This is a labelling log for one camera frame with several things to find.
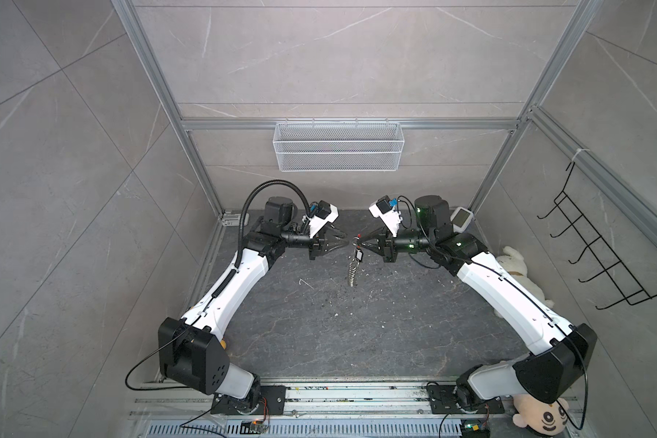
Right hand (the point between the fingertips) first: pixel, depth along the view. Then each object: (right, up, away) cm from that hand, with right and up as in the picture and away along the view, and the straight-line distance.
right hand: (359, 240), depth 69 cm
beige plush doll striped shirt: (+43, -43, -5) cm, 61 cm away
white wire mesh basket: (-6, +34, +32) cm, 47 cm away
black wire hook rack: (+59, -11, -11) cm, 61 cm away
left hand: (-4, +2, +1) cm, 4 cm away
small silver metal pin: (-19, -15, +29) cm, 38 cm away
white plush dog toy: (+56, -9, +23) cm, 61 cm away
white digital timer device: (+46, +8, +42) cm, 63 cm away
